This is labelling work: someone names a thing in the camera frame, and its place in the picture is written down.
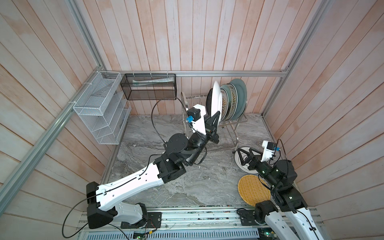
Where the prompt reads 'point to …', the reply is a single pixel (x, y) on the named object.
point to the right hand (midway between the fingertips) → (243, 149)
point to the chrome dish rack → (231, 124)
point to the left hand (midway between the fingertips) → (219, 115)
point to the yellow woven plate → (253, 189)
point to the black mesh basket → (149, 86)
